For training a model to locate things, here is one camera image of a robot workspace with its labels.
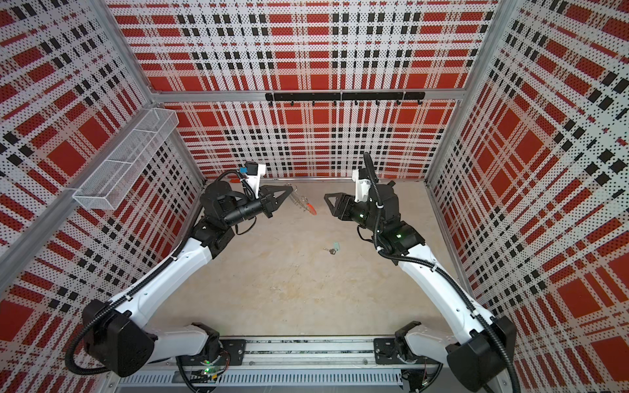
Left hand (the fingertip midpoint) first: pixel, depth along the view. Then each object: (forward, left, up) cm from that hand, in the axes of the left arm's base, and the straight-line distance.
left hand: (291, 193), depth 69 cm
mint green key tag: (+3, -14, -36) cm, 39 cm away
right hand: (-2, -11, -1) cm, 11 cm away
